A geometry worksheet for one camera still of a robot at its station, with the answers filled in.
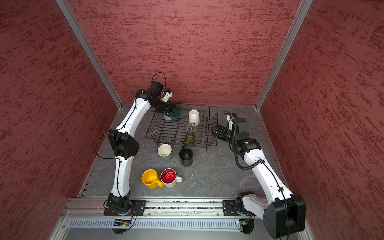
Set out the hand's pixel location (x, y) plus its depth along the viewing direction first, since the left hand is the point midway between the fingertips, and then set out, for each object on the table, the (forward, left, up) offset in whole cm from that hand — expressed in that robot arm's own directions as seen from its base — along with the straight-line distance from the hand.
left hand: (172, 112), depth 91 cm
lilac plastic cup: (+8, +6, -15) cm, 18 cm away
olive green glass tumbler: (-15, -11, -8) cm, 20 cm away
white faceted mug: (+4, -14, -8) cm, 17 cm away
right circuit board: (-56, -41, -18) cm, 71 cm away
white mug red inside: (-34, 0, -18) cm, 39 cm away
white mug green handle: (-2, -2, -1) cm, 3 cm away
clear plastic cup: (-5, -12, -9) cm, 16 cm away
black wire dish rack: (-2, +10, -18) cm, 21 cm away
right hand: (-16, -26, +1) cm, 31 cm away
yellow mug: (-35, +10, -18) cm, 41 cm away
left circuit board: (-57, +22, -23) cm, 65 cm away
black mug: (-22, -9, -16) cm, 29 cm away
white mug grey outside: (-19, +4, -14) cm, 24 cm away
